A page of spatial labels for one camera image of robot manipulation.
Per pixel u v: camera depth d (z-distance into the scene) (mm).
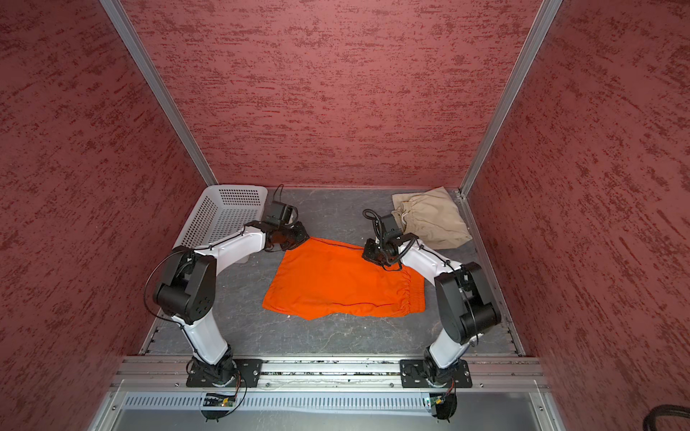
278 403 775
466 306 461
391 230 736
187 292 487
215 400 725
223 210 1132
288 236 814
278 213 759
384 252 677
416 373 740
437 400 710
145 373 753
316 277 939
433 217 1051
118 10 707
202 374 684
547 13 712
